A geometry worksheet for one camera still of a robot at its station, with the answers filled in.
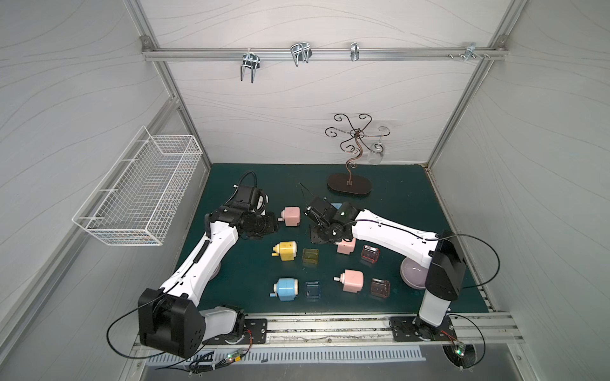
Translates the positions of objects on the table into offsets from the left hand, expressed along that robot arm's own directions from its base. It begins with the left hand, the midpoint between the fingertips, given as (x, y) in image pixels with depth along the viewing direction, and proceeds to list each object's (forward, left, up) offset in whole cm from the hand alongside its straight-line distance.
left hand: (275, 226), depth 80 cm
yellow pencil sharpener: (-5, -4, -9) cm, 11 cm away
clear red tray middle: (-2, -35, -16) cm, 39 cm away
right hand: (-2, -13, -3) cm, 14 cm away
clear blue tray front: (-16, -13, -16) cm, 26 cm away
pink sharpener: (-2, -25, -10) cm, 27 cm away
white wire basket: (0, +39, +15) cm, 41 cm away
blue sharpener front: (-18, -5, -8) cm, 21 cm away
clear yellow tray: (-4, -12, -17) cm, 21 cm away
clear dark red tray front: (-15, -37, -16) cm, 43 cm away
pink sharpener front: (-14, -27, -10) cm, 32 cm away
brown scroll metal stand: (+32, -31, -14) cm, 47 cm away
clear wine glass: (+38, -41, +1) cm, 56 cm away
